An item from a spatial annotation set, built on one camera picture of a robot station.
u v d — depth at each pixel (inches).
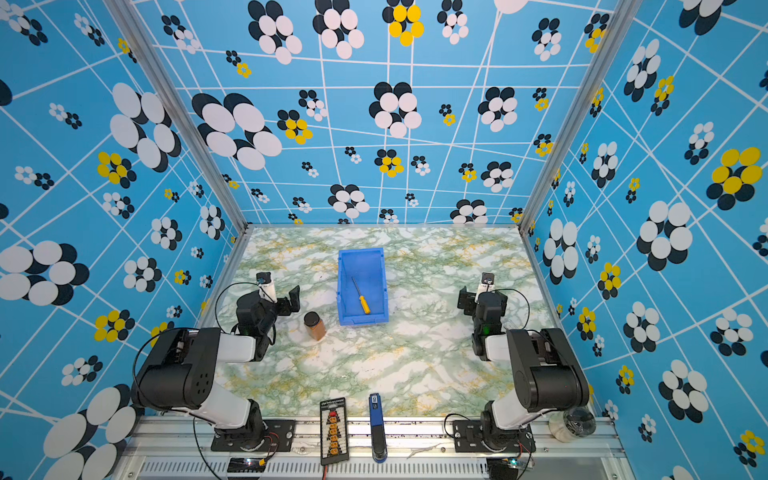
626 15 26.8
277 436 28.5
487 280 31.6
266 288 31.5
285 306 33.3
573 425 26.1
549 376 17.7
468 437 28.5
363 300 38.2
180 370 18.0
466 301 33.7
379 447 26.8
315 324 33.0
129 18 27.3
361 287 40.4
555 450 28.8
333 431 28.8
